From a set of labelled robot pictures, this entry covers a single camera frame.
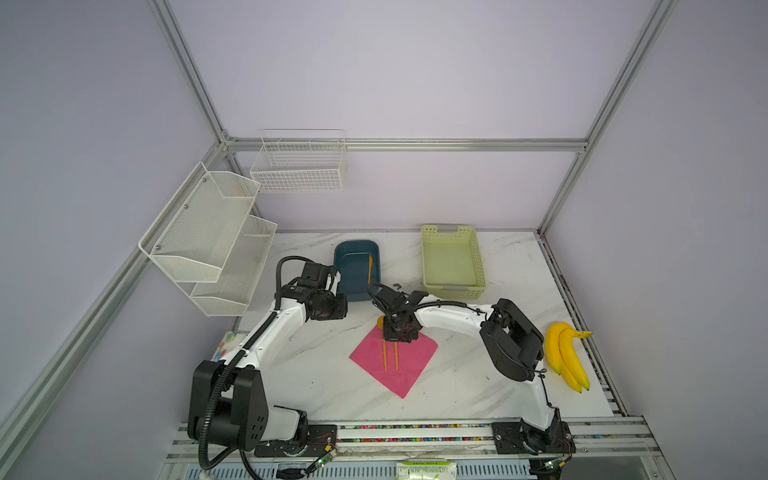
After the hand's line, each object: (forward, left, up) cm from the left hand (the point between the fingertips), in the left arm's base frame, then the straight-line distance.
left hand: (342, 311), depth 85 cm
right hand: (-3, -13, -10) cm, 17 cm away
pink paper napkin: (-9, -21, -11) cm, 25 cm away
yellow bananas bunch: (-11, -64, -6) cm, 65 cm away
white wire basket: (+43, +14, +23) cm, 50 cm away
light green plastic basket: (+28, -37, -11) cm, 48 cm away
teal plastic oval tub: (+28, +1, -9) cm, 29 cm away
